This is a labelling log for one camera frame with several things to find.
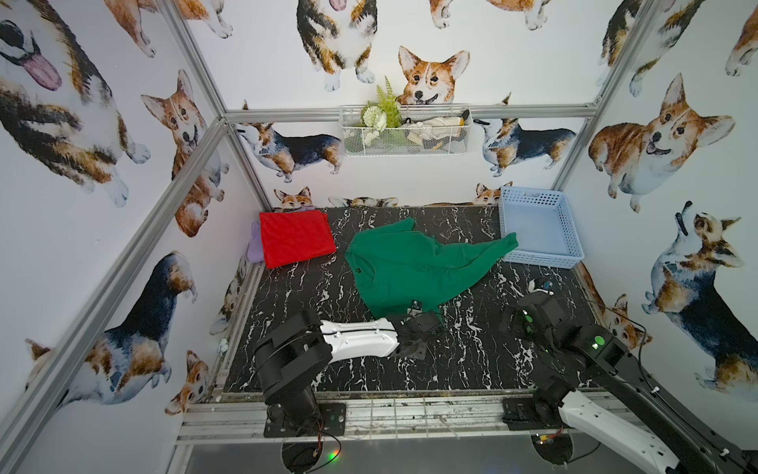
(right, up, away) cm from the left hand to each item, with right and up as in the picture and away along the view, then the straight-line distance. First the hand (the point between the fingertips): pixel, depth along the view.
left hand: (418, 340), depth 86 cm
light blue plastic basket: (+52, +34, +31) cm, 69 cm away
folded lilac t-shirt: (-58, +25, +20) cm, 66 cm away
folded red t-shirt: (-46, +30, +26) cm, 61 cm away
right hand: (+23, +11, -11) cm, 28 cm away
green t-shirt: (-8, +20, +19) cm, 28 cm away
